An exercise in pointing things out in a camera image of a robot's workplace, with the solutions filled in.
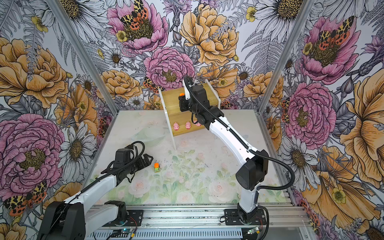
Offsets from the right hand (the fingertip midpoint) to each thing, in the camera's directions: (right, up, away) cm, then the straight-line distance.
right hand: (181, 101), depth 77 cm
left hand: (-21, -35, +12) cm, 43 cm away
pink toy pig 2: (+3, -12, +13) cm, 18 cm away
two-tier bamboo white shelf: (-3, -10, +16) cm, 19 cm away
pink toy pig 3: (+8, -12, +13) cm, 19 cm away
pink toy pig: (-4, -13, +12) cm, 18 cm away
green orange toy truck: (-16, -38, +12) cm, 43 cm away
